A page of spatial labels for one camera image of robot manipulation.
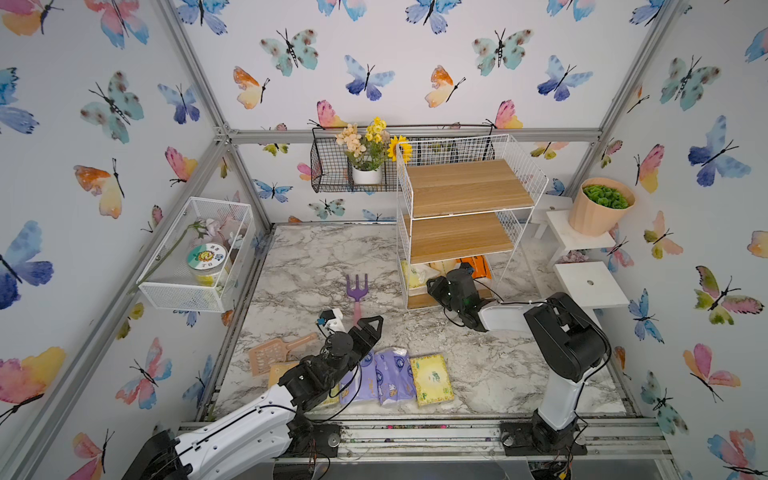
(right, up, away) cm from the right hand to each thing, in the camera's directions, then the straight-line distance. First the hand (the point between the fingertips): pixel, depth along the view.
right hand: (429, 279), depth 96 cm
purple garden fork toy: (-24, -5, +6) cm, 25 cm away
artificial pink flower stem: (-55, +15, -17) cm, 59 cm away
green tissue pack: (-26, -28, -20) cm, 43 cm away
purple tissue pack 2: (-11, -24, -15) cm, 31 cm away
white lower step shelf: (+45, -1, -11) cm, 46 cm away
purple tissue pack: (-20, -25, -18) cm, 37 cm away
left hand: (-14, -10, -18) cm, 25 cm away
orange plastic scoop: (-46, -21, -7) cm, 51 cm away
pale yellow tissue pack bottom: (-4, +1, +3) cm, 5 cm away
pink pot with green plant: (+42, +20, -18) cm, 50 cm away
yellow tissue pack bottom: (+5, +4, +5) cm, 8 cm away
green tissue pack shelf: (-1, -25, -17) cm, 30 cm away
